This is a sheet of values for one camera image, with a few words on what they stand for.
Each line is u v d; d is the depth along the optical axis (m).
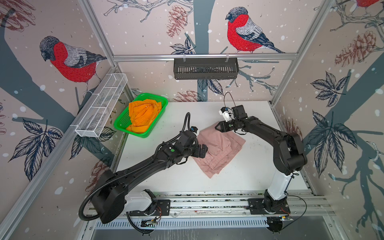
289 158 0.50
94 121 0.71
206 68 1.04
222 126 0.83
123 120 1.05
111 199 0.40
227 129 0.83
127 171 0.43
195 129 0.73
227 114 0.86
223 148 0.90
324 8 0.73
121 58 0.95
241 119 0.74
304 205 0.76
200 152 0.71
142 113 1.08
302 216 0.69
